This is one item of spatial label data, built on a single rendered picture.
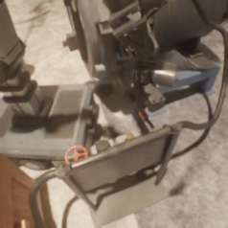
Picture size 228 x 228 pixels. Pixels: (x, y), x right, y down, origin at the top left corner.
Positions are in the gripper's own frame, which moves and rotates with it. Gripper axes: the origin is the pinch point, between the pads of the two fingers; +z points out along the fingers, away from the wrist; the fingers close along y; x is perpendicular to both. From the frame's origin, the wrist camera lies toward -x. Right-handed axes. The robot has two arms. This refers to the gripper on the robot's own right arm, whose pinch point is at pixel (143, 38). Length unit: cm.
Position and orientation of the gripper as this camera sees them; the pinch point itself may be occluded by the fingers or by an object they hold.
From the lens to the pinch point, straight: 43.7
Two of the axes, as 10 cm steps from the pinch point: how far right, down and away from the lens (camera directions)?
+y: 0.6, -7.7, 6.3
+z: 5.6, 5.5, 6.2
